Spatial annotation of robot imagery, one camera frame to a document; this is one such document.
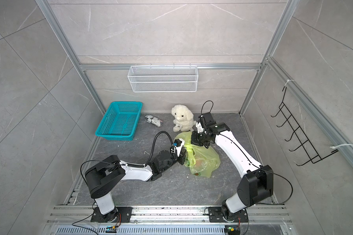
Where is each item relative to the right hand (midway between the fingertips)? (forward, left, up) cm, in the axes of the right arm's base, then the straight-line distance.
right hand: (193, 141), depth 81 cm
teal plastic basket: (+31, +54, -17) cm, 65 cm away
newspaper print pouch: (+29, +28, -14) cm, 42 cm away
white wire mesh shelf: (+45, +19, +12) cm, 50 cm away
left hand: (-2, +1, -1) cm, 3 cm away
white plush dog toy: (+20, +5, -4) cm, 21 cm away
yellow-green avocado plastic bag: (-8, -10, -7) cm, 15 cm away
